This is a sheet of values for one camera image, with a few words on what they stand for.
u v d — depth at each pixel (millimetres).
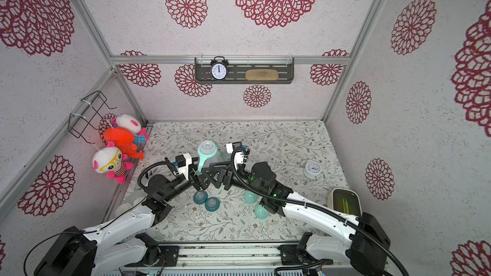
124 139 884
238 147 574
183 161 613
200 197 877
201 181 646
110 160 796
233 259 737
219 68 895
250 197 860
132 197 794
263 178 507
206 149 633
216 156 636
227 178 556
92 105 789
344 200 830
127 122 928
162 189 581
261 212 812
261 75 898
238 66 945
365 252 389
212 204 873
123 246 574
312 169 948
